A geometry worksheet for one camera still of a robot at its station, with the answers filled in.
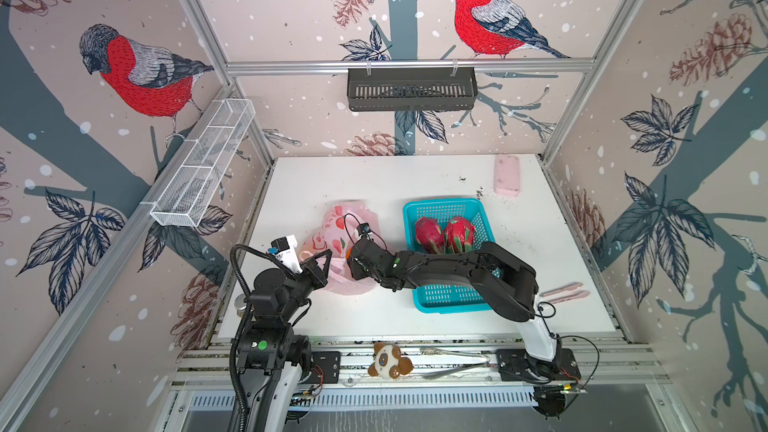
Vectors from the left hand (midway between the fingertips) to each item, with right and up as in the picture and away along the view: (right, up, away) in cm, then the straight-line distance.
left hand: (331, 253), depth 71 cm
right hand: (+3, -7, +18) cm, 20 cm away
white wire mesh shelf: (-36, +22, +5) cm, 43 cm away
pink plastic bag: (0, +6, +13) cm, 14 cm away
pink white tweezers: (+68, -14, +15) cm, 71 cm away
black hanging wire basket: (+22, +51, +33) cm, 64 cm away
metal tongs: (+27, -31, +2) cm, 41 cm away
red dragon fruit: (+26, +1, +19) cm, 33 cm away
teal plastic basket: (+31, -16, +14) cm, 38 cm away
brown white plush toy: (+14, -27, +1) cm, 31 cm away
